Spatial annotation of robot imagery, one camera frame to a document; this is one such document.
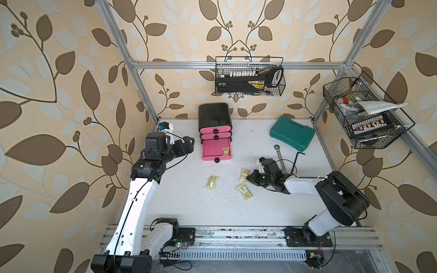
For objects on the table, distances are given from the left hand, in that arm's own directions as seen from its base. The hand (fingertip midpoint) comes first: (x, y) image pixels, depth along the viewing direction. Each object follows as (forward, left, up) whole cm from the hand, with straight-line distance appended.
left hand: (186, 140), depth 72 cm
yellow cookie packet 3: (-12, -27, -26) cm, 40 cm away
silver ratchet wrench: (+16, -50, -28) cm, 59 cm away
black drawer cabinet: (+32, -10, -15) cm, 37 cm away
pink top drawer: (+18, -11, -13) cm, 25 cm away
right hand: (-4, -29, -28) cm, 40 cm away
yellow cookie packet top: (-2, -28, -27) cm, 39 cm away
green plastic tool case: (+28, -62, -27) cm, 73 cm away
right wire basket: (+25, -75, +5) cm, 79 cm away
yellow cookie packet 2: (-7, -10, -27) cm, 29 cm away
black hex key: (+8, -59, -28) cm, 65 cm away
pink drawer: (+18, -11, -19) cm, 28 cm away
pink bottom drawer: (+14, -9, -27) cm, 31 cm away
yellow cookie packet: (+12, -17, -25) cm, 33 cm away
